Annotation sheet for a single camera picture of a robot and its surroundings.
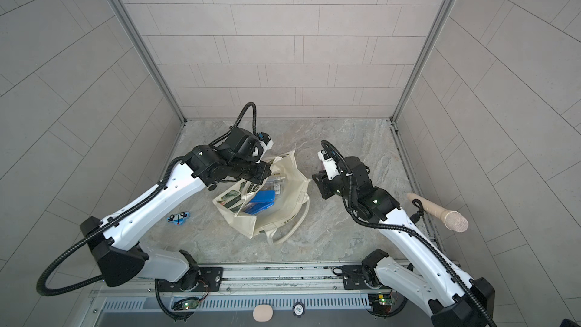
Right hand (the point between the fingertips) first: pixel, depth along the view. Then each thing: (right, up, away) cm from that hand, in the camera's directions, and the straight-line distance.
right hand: (315, 176), depth 73 cm
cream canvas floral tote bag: (-8, -10, +3) cm, 13 cm away
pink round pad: (-16, -38, -9) cm, 42 cm away
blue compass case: (-21, -13, +8) cm, 26 cm away
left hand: (-13, +1, -2) cm, 13 cm away
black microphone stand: (+30, -9, -8) cm, 32 cm away
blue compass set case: (-17, -9, +7) cm, 20 cm away
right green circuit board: (+20, -38, -5) cm, 43 cm away
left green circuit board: (-38, -36, -8) cm, 53 cm away
